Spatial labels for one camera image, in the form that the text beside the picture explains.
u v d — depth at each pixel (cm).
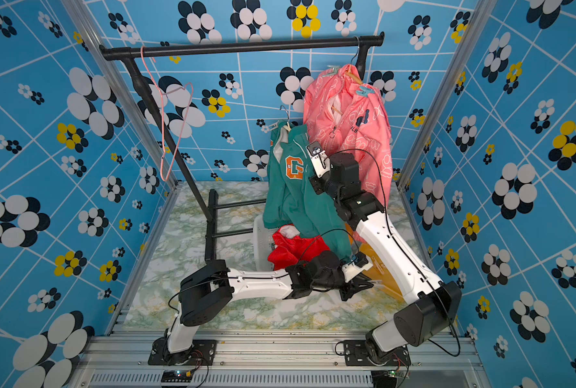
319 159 59
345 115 69
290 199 85
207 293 51
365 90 58
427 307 39
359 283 68
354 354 72
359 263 63
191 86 87
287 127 74
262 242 95
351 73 63
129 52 52
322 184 65
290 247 83
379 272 89
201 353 72
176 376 72
